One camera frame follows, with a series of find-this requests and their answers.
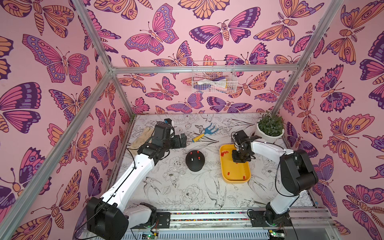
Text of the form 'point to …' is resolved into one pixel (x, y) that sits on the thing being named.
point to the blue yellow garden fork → (208, 131)
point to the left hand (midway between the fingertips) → (181, 136)
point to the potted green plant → (270, 127)
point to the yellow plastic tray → (233, 172)
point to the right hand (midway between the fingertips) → (236, 159)
